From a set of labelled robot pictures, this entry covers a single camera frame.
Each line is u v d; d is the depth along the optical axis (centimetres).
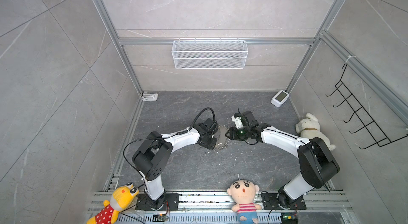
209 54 101
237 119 84
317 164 45
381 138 58
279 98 111
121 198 69
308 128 91
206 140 76
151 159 47
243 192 69
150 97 114
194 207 73
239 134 78
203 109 75
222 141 95
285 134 56
